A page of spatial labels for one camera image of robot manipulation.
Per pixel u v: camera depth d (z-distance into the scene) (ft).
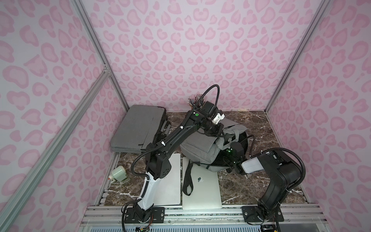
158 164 1.87
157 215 2.40
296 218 2.39
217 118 2.47
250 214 2.41
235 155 2.48
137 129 3.44
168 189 2.68
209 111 2.16
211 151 2.53
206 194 2.62
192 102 3.60
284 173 1.56
